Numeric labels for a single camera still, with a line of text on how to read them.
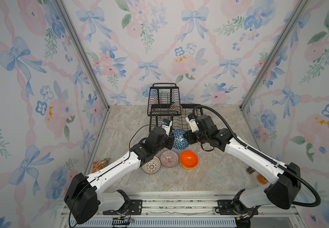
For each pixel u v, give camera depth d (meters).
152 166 0.87
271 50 0.87
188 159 0.86
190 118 0.69
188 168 0.82
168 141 0.68
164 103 1.15
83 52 0.86
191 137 0.69
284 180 0.40
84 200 0.39
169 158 0.90
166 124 0.66
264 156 0.45
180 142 0.79
